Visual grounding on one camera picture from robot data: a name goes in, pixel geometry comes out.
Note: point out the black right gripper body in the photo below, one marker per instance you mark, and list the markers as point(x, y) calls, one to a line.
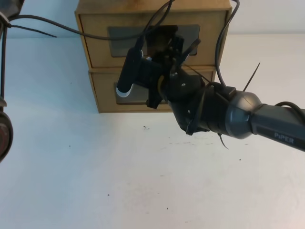
point(181, 91)

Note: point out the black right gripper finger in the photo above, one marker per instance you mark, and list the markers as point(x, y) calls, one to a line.
point(187, 52)
point(162, 38)

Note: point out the cardboard drawer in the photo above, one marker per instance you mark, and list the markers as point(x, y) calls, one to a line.
point(205, 25)
point(104, 95)

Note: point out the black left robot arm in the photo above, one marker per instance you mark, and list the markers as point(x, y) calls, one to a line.
point(6, 128)

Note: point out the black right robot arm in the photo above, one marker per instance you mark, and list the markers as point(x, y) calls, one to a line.
point(202, 106)

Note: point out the upper cardboard shoebox shell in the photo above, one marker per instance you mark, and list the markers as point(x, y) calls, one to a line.
point(144, 7)

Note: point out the cardboard shoebox shell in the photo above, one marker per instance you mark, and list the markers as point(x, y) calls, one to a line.
point(144, 7)
point(95, 71)

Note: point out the lower cardboard shoebox shell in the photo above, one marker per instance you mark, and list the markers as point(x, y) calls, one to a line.
point(95, 71)

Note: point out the black cable tie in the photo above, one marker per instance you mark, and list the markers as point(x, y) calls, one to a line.
point(33, 30)

